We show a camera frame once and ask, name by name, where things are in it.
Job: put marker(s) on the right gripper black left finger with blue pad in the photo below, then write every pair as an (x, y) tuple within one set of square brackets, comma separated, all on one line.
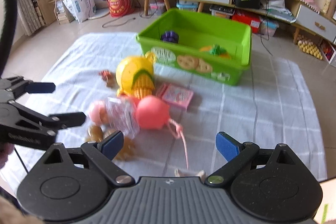
[(100, 155)]

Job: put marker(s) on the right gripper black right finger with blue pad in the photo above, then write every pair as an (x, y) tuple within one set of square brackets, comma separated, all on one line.
[(238, 156)]

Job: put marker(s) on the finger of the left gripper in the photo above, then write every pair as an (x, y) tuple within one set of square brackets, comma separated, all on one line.
[(37, 88), (67, 120)]

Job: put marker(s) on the brown octopus toy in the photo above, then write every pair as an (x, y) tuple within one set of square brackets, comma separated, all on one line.
[(105, 137)]

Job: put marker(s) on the beige starfish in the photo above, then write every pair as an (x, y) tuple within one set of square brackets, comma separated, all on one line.
[(179, 173)]

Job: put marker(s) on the clear plastic jar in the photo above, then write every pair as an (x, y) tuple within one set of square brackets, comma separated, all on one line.
[(121, 115)]

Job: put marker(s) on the orange pumpkin lid toy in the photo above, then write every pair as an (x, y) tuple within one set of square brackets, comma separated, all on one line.
[(216, 50)]

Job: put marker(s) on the purple grape toy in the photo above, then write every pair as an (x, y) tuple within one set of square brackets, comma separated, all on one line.
[(170, 37)]

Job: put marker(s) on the pale pink peach toy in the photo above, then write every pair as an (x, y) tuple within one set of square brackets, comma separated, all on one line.
[(98, 113)]

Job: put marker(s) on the small brown figure toy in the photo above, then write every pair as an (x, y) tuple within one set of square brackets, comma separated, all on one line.
[(108, 77)]

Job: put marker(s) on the pink ball toy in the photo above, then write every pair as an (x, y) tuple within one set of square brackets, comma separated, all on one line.
[(152, 113)]

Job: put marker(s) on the grey checked blanket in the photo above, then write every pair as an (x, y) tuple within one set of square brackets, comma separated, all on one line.
[(270, 105)]

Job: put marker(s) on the yellow round toy pot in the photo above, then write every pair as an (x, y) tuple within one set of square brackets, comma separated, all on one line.
[(128, 67)]

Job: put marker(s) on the yellow corn toy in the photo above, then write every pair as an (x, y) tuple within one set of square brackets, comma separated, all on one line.
[(143, 84)]

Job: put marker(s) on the pink picture box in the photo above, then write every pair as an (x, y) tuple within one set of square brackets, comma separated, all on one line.
[(175, 95)]

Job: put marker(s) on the white paper bag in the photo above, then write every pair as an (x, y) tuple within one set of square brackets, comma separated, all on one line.
[(81, 10)]

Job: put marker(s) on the green plastic bin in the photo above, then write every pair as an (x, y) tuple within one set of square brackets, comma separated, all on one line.
[(197, 30)]

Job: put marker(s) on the yellow egg tray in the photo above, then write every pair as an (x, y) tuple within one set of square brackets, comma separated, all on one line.
[(309, 48)]

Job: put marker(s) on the red box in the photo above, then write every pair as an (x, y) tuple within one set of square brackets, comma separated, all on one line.
[(249, 18)]

